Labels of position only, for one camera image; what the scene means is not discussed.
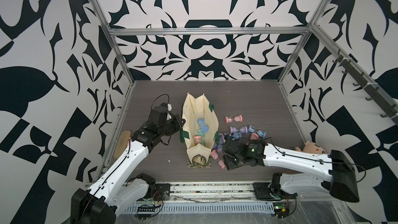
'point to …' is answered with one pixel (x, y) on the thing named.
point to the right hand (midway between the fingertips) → (226, 161)
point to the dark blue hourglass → (204, 127)
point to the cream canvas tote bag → (200, 126)
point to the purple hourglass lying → (243, 129)
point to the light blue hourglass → (261, 134)
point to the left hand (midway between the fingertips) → (185, 117)
